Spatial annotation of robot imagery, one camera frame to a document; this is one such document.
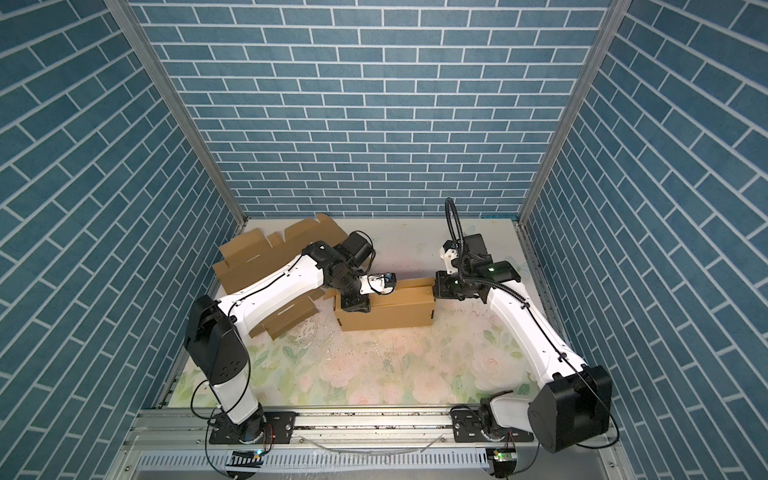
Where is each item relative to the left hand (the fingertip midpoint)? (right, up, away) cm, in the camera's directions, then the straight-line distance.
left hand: (367, 299), depth 83 cm
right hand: (+18, +5, -3) cm, 19 cm away
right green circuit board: (+35, -38, -9) cm, 52 cm away
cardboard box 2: (+12, -1, -2) cm, 12 cm away
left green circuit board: (-28, -37, -11) cm, 48 cm away
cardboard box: (-45, +12, +26) cm, 53 cm away
